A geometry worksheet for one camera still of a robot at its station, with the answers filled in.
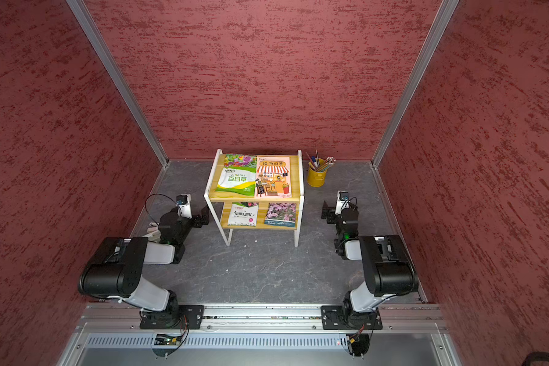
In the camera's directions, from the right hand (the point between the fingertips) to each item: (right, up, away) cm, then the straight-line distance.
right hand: (335, 203), depth 94 cm
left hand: (-58, -2, -1) cm, 58 cm away
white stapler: (-76, -11, -3) cm, 77 cm away
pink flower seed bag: (-23, -3, -13) cm, 27 cm away
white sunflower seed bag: (-37, -2, -13) cm, 39 cm away
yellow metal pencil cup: (-7, +11, +8) cm, 15 cm away
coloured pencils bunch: (-7, +18, +12) cm, 23 cm away
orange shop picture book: (-26, +10, -24) cm, 37 cm away
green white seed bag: (-37, +12, -24) cm, 45 cm away
